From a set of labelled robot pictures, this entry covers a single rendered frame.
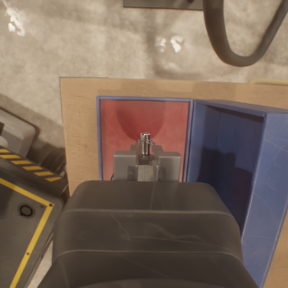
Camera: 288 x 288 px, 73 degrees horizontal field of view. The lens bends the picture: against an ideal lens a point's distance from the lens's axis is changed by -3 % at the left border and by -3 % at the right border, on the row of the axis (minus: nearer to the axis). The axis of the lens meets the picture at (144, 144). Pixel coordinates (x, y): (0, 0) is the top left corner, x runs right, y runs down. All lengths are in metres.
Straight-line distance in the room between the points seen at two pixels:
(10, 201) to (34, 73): 0.44
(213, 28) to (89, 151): 0.26
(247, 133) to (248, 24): 0.63
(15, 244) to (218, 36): 0.64
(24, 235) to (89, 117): 0.41
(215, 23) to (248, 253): 0.30
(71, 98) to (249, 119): 0.19
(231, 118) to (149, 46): 0.53
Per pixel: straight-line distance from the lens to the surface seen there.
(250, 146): 0.21
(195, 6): 0.76
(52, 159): 0.68
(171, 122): 0.24
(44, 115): 0.80
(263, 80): 0.55
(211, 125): 0.25
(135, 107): 0.24
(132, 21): 0.74
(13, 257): 0.66
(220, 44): 0.41
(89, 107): 0.25
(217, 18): 0.35
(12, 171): 0.51
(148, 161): 0.15
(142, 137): 0.16
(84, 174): 0.28
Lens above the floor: 0.71
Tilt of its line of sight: 73 degrees down
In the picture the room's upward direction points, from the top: 178 degrees clockwise
